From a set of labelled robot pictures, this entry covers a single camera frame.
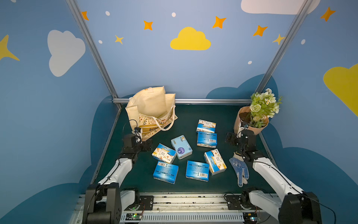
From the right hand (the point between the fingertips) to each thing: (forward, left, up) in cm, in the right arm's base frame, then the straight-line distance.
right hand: (236, 132), depth 86 cm
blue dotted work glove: (-18, -4, -14) cm, 23 cm away
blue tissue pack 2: (-23, +24, -8) cm, 34 cm away
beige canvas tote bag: (+20, +59, -5) cm, 62 cm away
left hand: (-5, +56, -5) cm, 57 cm away
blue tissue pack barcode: (-1, +17, -8) cm, 19 cm away
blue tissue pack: (-25, +42, -8) cm, 49 cm away
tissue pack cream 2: (-18, +12, -8) cm, 23 cm away
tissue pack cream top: (+10, +17, -8) cm, 22 cm away
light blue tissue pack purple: (-7, +34, -9) cm, 36 cm away
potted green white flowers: (+12, -15, +12) cm, 23 cm away
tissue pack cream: (-13, +45, -8) cm, 47 cm away
